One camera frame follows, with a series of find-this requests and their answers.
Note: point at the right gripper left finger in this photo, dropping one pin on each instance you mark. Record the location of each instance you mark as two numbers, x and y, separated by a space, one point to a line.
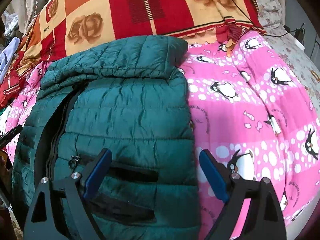
43 220

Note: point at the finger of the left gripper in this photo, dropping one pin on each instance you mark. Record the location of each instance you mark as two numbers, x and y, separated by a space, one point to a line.
9 136

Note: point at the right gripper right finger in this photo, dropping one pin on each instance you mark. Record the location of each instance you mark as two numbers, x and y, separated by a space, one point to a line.
264 219

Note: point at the dark green puffer jacket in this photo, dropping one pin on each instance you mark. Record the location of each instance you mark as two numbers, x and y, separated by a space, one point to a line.
128 96

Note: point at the light blue garment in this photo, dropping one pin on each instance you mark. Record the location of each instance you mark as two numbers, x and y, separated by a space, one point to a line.
6 56

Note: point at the pink penguin bedsheet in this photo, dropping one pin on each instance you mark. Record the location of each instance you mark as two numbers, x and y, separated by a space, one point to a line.
254 116

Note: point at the red rose patterned blanket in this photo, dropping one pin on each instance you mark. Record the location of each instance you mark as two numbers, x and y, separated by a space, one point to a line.
66 27

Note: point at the black power adapter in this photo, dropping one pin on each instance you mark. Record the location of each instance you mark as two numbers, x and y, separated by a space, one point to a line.
300 34

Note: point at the floral white bedsheet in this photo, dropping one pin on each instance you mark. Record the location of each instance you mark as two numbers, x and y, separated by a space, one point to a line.
272 17

